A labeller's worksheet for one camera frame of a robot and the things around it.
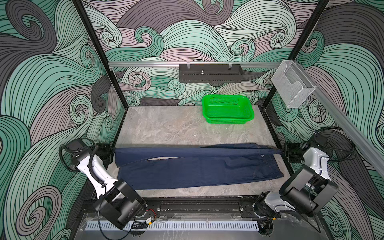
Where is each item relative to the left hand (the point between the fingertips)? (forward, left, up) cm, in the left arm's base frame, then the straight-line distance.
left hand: (114, 144), depth 76 cm
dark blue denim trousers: (-4, -13, -21) cm, 25 cm away
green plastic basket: (+44, -70, -17) cm, 84 cm away
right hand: (+3, -92, -5) cm, 93 cm away
